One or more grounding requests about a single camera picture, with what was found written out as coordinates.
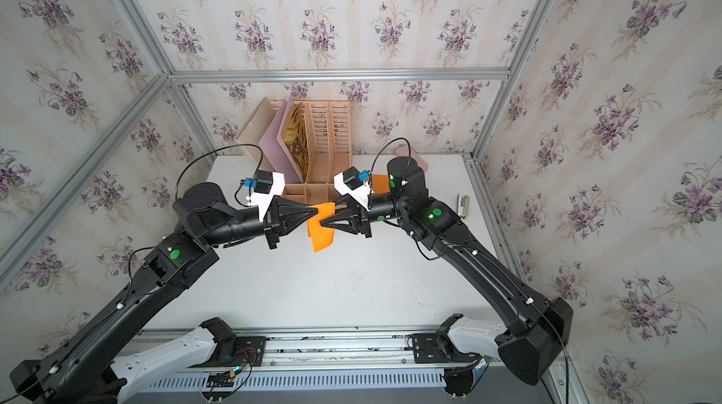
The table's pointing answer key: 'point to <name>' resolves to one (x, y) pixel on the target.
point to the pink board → (278, 155)
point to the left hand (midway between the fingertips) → (317, 215)
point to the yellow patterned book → (295, 139)
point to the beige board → (255, 130)
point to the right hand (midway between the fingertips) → (328, 217)
